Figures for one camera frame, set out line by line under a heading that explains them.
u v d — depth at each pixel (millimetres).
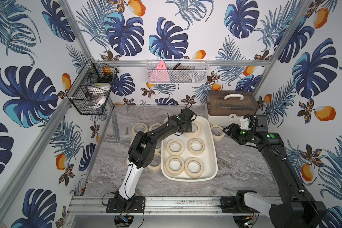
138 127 1055
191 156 917
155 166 858
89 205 765
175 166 884
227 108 1097
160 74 898
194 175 827
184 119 734
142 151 561
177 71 925
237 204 674
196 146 951
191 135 901
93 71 919
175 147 948
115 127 1069
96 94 905
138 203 749
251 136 555
